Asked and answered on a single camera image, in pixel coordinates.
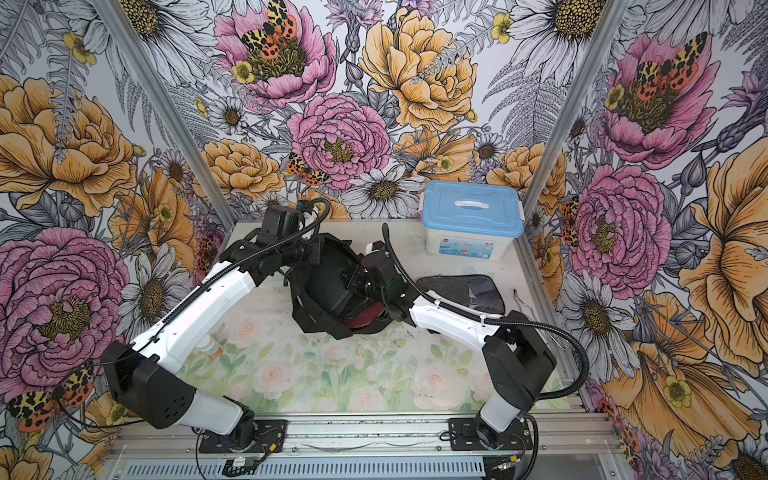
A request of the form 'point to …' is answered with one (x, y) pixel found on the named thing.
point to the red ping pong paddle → (367, 315)
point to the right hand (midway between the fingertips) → (341, 281)
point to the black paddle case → (477, 291)
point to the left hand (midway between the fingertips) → (320, 252)
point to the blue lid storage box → (471, 220)
